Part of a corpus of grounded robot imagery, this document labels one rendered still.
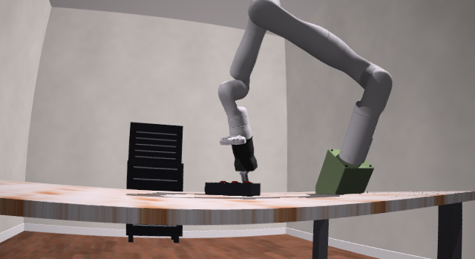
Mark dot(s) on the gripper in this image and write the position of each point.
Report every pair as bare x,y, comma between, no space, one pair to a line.
242,146

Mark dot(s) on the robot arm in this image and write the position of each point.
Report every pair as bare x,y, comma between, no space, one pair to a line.
324,46

